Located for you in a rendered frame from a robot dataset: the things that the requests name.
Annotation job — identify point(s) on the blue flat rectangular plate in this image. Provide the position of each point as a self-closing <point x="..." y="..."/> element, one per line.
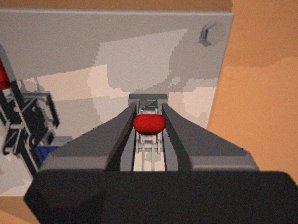
<point x="42" y="151"/>

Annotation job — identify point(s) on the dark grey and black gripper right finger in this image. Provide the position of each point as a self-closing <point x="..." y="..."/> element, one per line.
<point x="189" y="147"/>

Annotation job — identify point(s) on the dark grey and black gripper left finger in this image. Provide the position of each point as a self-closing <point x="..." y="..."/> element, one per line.
<point x="110" y="146"/>

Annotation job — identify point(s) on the toggle clamp with red handle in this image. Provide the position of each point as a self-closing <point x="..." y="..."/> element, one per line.
<point x="25" y="118"/>

